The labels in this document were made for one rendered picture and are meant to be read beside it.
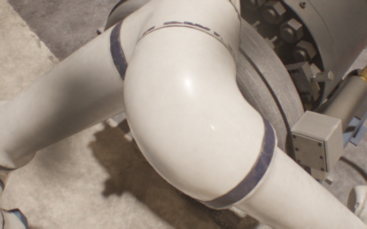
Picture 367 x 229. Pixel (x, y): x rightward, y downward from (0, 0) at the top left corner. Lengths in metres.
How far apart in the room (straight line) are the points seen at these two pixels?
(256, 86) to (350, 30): 0.59
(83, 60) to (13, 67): 1.99
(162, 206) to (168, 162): 1.29
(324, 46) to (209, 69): 0.83
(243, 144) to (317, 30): 0.82
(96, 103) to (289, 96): 0.47
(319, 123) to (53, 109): 0.56
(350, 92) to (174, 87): 0.70
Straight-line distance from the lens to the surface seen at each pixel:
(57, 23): 2.75
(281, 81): 0.85
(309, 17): 1.15
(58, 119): 0.60
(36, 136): 0.67
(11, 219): 0.97
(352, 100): 0.97
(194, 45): 0.38
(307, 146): 0.86
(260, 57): 0.84
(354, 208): 0.82
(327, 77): 0.85
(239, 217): 1.62
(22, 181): 1.89
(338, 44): 1.25
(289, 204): 0.45
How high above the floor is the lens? 1.46
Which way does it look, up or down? 49 degrees down
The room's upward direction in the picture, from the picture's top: 6 degrees counter-clockwise
